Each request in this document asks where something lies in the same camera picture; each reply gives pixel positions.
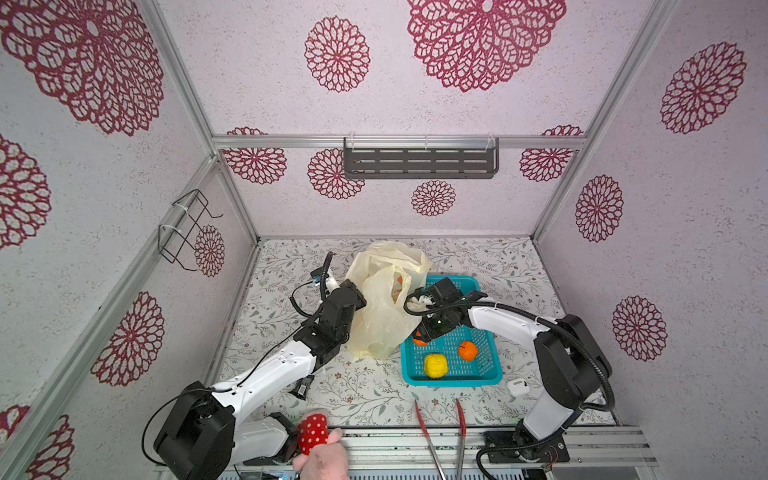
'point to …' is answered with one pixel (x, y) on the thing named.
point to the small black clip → (301, 387)
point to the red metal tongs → (462, 442)
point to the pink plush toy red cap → (321, 457)
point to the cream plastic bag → (385, 273)
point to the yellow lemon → (436, 365)
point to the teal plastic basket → (483, 371)
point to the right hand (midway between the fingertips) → (421, 326)
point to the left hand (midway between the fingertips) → (351, 285)
